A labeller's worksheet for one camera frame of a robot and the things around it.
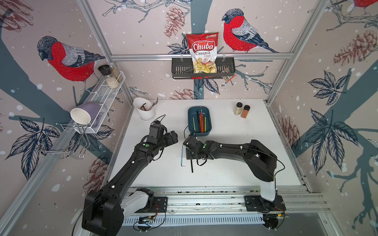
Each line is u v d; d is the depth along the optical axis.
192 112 1.10
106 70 0.78
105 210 0.39
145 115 1.05
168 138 0.73
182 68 0.95
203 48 0.81
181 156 0.90
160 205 0.73
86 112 0.61
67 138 0.59
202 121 1.07
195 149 0.68
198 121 1.09
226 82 1.15
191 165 0.86
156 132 0.61
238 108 1.07
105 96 0.83
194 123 1.07
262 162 0.48
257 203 0.74
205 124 1.07
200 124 1.06
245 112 1.06
